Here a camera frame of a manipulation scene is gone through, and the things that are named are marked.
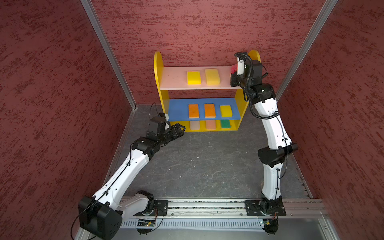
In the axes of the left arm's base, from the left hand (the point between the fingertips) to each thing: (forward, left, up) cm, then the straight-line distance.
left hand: (180, 133), depth 77 cm
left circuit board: (-37, +17, -25) cm, 48 cm away
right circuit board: (-38, -45, -23) cm, 63 cm away
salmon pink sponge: (+21, -19, -20) cm, 35 cm away
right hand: (+23, -28, +21) cm, 42 cm away
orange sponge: (+22, -6, -7) cm, 24 cm away
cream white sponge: (+21, -7, -20) cm, 30 cm away
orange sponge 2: (+23, -17, -8) cm, 30 cm away
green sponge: (+21, -29, -19) cm, 41 cm away
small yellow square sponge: (+21, -28, -5) cm, 35 cm away
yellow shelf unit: (+44, -12, -16) cm, 49 cm away
